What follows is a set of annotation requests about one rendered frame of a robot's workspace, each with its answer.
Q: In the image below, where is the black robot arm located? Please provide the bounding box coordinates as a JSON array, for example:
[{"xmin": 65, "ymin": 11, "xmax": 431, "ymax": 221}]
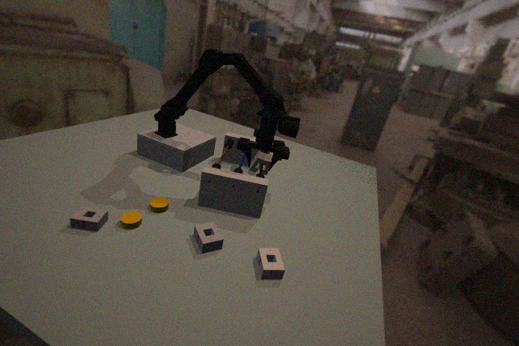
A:
[{"xmin": 154, "ymin": 49, "xmax": 300, "ymax": 142}]

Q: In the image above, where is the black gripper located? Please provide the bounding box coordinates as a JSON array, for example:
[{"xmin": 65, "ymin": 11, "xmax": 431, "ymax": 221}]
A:
[{"xmin": 237, "ymin": 129, "xmax": 290, "ymax": 171}]

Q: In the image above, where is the orange short cylinder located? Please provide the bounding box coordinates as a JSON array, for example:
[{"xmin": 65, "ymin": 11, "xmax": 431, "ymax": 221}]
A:
[
  {"xmin": 150, "ymin": 198, "xmax": 169, "ymax": 213},
  {"xmin": 120, "ymin": 211, "xmax": 142, "ymax": 229}
]

